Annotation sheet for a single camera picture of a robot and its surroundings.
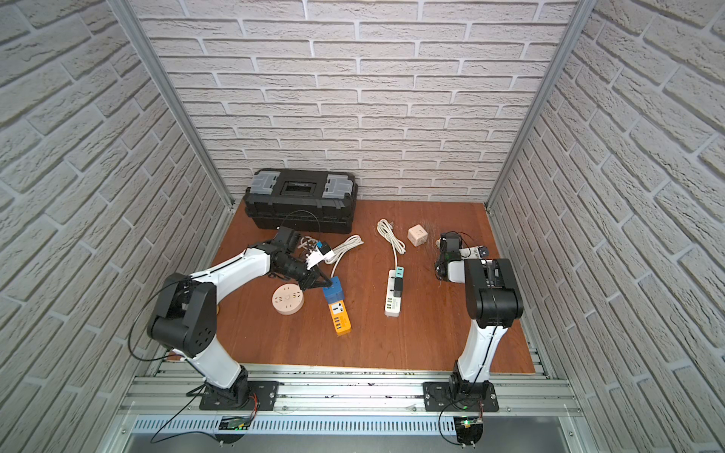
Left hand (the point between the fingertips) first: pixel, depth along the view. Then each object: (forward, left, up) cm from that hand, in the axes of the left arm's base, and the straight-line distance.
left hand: (330, 281), depth 87 cm
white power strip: (-6, -20, -5) cm, 22 cm away
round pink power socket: (-3, +14, -7) cm, 16 cm away
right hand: (+17, -46, -5) cm, 49 cm away
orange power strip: (-10, -3, -6) cm, 12 cm away
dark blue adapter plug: (-3, -1, -2) cm, 4 cm away
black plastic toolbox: (+28, +9, +8) cm, 31 cm away
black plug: (-1, -22, -1) cm, 22 cm away
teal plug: (+4, -22, -1) cm, 23 cm away
